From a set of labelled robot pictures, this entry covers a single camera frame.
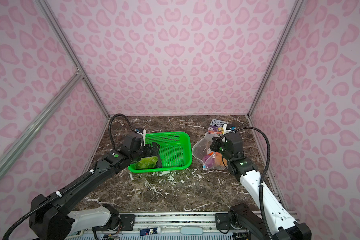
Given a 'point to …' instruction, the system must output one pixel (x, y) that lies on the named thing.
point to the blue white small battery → (149, 231)
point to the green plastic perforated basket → (175, 150)
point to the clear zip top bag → (201, 148)
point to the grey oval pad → (191, 230)
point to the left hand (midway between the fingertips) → (154, 144)
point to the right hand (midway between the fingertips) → (212, 136)
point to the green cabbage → (147, 163)
